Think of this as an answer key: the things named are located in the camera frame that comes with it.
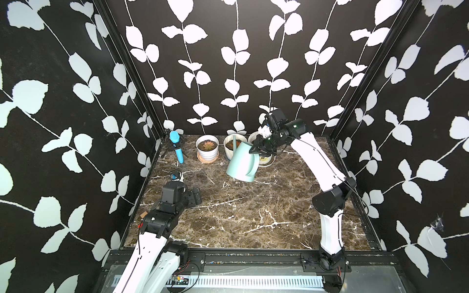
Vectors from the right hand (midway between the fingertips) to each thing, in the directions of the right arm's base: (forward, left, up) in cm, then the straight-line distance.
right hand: (249, 148), depth 77 cm
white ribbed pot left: (+14, +25, -21) cm, 36 cm away
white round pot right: (+12, -11, -25) cm, 30 cm away
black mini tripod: (+13, +37, -12) cm, 40 cm away
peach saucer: (+13, +23, -26) cm, 37 cm away
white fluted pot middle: (+13, +11, -18) cm, 24 cm away
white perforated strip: (-45, +4, -28) cm, 53 cm away
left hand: (-14, +25, -10) cm, 30 cm away
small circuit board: (-45, +28, -28) cm, 60 cm away
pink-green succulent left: (+19, +23, -19) cm, 35 cm away
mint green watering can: (-4, +2, -6) cm, 8 cm away
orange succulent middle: (+19, +10, -17) cm, 28 cm away
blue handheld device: (+13, +37, -6) cm, 40 cm away
